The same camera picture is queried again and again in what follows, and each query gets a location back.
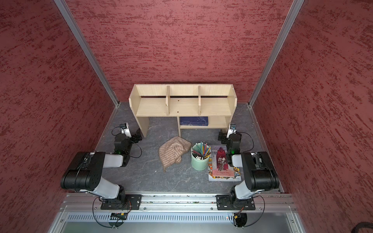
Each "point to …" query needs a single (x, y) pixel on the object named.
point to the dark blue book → (194, 121)
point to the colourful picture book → (219, 169)
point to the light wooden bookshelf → (196, 106)
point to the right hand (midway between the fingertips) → (227, 132)
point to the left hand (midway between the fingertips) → (132, 131)
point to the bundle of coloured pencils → (201, 152)
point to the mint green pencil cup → (197, 164)
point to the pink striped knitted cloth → (170, 152)
